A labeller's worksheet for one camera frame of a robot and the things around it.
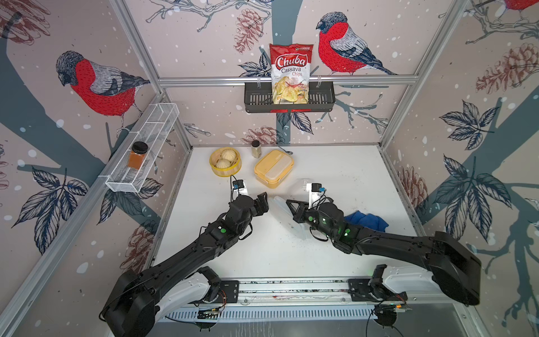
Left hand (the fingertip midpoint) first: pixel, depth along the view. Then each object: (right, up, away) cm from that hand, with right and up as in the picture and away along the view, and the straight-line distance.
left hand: (262, 192), depth 80 cm
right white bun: (-20, +16, +30) cm, 40 cm away
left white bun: (-22, +11, +24) cm, 34 cm away
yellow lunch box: (+4, +9, +21) cm, 23 cm away
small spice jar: (-5, +18, +30) cm, 36 cm away
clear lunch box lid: (+8, -8, -3) cm, 11 cm away
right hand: (+9, -3, -4) cm, 10 cm away
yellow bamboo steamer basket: (-16, +8, +27) cm, 33 cm away
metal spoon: (+13, +17, +38) cm, 43 cm away
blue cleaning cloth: (+45, -14, +8) cm, 48 cm away
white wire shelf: (-47, +26, +6) cm, 54 cm away
